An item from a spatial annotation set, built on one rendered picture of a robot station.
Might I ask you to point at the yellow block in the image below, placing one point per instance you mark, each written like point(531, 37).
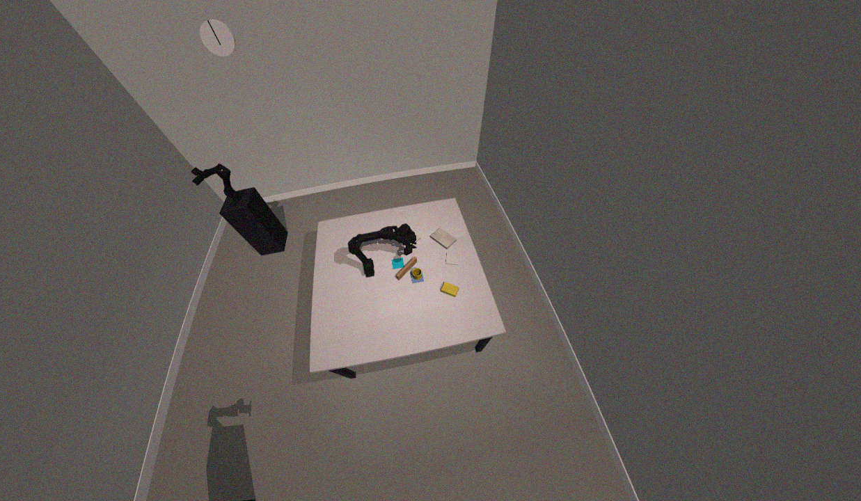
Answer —
point(449, 289)

